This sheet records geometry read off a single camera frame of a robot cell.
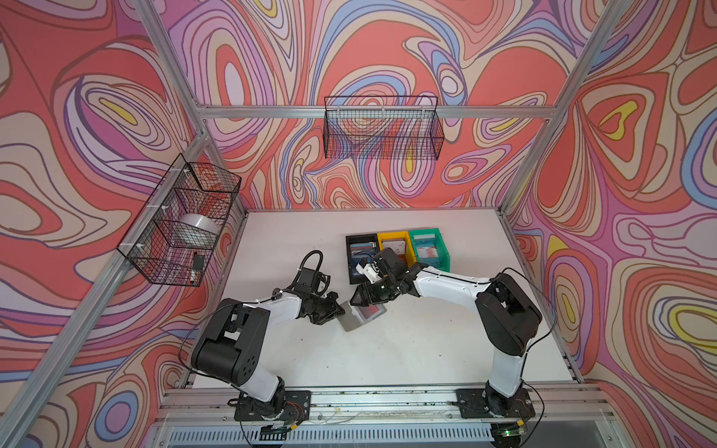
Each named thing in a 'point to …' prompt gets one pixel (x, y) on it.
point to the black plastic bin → (359, 246)
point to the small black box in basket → (199, 262)
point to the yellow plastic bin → (400, 242)
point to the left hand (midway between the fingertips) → (347, 312)
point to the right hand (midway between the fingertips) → (360, 308)
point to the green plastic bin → (430, 248)
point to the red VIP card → (369, 311)
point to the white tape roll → (196, 230)
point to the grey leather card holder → (355, 316)
